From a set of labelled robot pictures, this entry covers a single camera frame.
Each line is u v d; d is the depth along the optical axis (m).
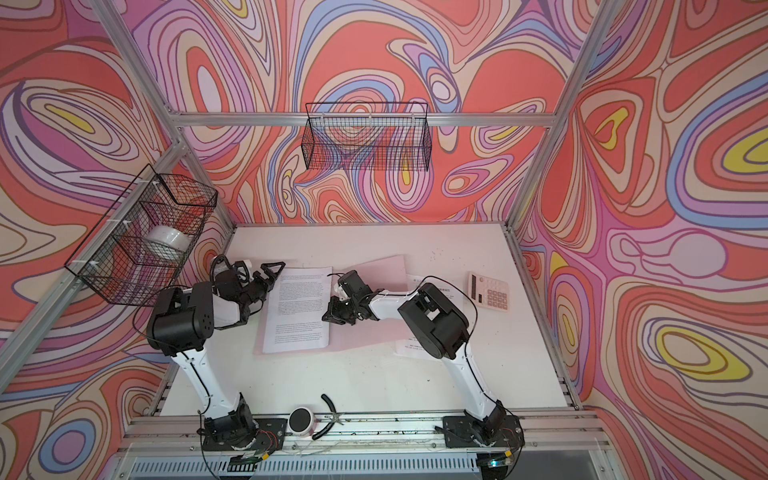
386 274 1.00
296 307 0.96
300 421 0.72
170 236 0.75
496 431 0.64
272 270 0.92
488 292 0.99
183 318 0.54
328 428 0.75
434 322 0.57
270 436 0.72
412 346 0.88
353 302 0.79
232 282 0.82
